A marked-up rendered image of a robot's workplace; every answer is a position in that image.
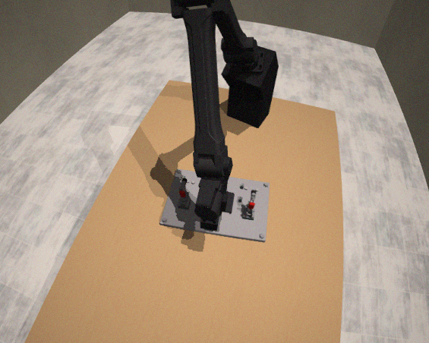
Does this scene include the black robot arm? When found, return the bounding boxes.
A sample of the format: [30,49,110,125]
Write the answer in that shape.
[170,0,265,231]

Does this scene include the grey toggle clamp with red handle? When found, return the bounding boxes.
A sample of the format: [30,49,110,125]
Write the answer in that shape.
[243,190,256,220]

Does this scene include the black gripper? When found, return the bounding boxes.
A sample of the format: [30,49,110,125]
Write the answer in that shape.
[225,192,235,214]

